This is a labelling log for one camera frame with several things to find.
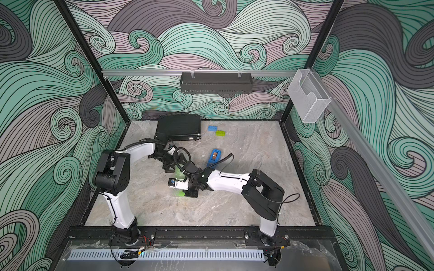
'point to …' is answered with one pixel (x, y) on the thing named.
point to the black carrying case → (180, 127)
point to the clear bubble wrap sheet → (173, 189)
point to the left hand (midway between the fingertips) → (183, 165)
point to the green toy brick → (220, 133)
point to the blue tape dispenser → (215, 157)
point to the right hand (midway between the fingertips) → (183, 190)
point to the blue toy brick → (212, 128)
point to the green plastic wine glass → (179, 175)
